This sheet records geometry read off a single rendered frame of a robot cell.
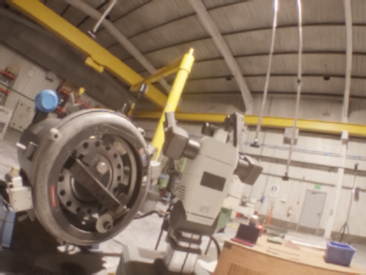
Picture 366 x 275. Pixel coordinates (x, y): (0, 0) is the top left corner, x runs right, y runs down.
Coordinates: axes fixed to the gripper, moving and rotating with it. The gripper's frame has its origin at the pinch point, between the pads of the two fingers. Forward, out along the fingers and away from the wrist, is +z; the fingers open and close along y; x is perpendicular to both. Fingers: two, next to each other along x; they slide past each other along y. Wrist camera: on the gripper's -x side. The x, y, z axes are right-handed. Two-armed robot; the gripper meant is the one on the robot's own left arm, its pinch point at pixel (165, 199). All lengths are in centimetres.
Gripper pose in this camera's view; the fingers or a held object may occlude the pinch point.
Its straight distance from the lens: 166.0
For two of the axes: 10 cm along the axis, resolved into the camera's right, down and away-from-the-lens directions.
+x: -4.8, -3.5, -8.1
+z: -3.1, 9.3, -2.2
